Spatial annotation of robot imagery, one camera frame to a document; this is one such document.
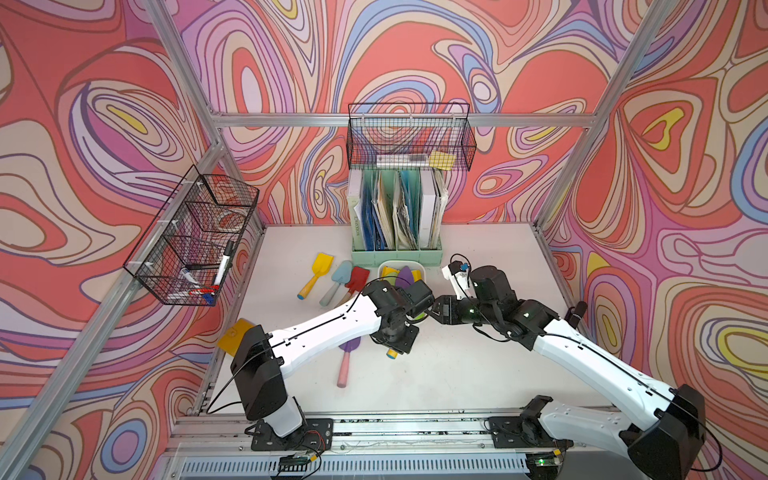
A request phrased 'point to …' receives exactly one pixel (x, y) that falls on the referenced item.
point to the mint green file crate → (396, 215)
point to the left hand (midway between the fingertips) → (405, 347)
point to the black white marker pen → (223, 266)
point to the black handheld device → (574, 314)
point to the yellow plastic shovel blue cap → (321, 267)
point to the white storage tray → (398, 264)
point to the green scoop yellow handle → (392, 353)
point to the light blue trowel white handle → (341, 275)
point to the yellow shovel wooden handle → (417, 275)
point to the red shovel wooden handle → (359, 278)
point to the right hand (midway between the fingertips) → (431, 317)
